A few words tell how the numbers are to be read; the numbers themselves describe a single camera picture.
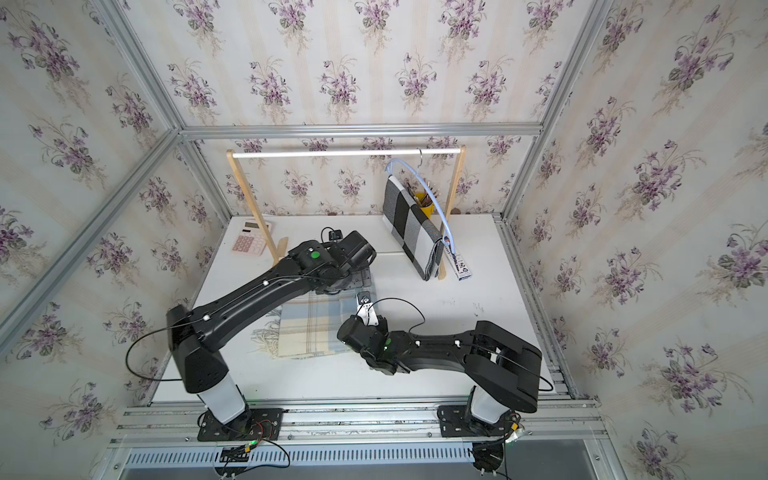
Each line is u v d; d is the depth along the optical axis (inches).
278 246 43.3
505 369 16.9
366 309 28.6
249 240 43.6
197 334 16.7
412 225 34.7
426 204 43.9
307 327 34.8
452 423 28.7
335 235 27.1
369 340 24.7
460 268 40.4
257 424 28.3
